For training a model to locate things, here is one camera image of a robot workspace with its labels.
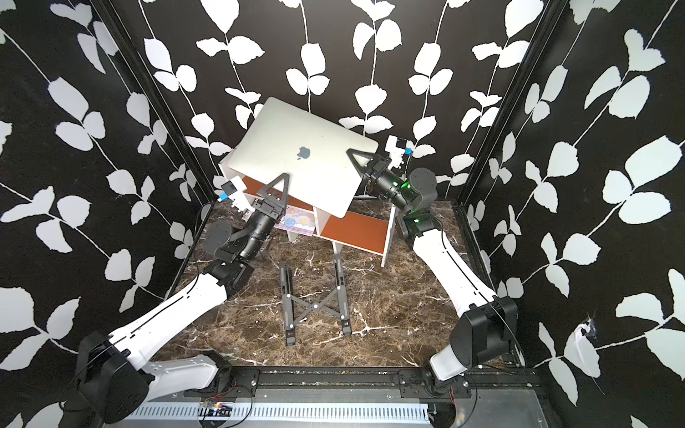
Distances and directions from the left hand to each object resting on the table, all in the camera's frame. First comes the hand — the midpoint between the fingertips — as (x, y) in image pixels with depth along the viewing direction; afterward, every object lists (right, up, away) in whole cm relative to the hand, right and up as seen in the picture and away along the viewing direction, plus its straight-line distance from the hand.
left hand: (289, 178), depth 60 cm
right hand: (+13, +6, +1) cm, 14 cm away
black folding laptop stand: (-4, -40, +28) cm, 49 cm away
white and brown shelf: (+19, -12, +29) cm, 37 cm away
